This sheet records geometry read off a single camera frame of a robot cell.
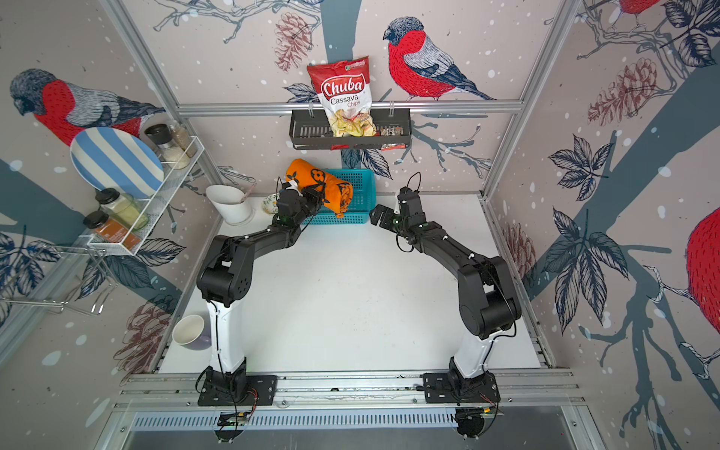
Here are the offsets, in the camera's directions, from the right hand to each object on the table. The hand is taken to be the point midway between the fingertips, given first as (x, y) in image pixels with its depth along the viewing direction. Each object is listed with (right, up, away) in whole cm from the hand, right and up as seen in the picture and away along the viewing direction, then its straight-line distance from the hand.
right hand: (378, 214), depth 93 cm
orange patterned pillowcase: (-14, +7, -3) cm, 16 cm away
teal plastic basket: (-5, +7, +26) cm, 27 cm away
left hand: (-16, +13, +2) cm, 21 cm away
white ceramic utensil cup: (-57, +5, +16) cm, 60 cm away
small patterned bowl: (-45, +5, +23) cm, 51 cm away
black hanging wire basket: (-23, +30, +2) cm, 38 cm away
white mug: (-54, -34, -14) cm, 66 cm away
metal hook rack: (-69, -13, -36) cm, 78 cm away
